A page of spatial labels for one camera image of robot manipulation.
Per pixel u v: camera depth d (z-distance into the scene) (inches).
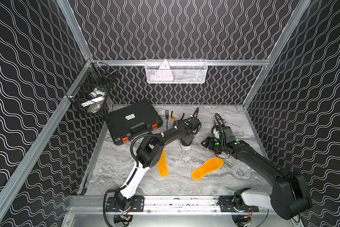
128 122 39.7
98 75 39.3
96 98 29.6
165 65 34.6
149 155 22.6
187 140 34.6
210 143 30.1
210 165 35.0
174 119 43.2
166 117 43.6
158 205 29.9
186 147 36.3
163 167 34.5
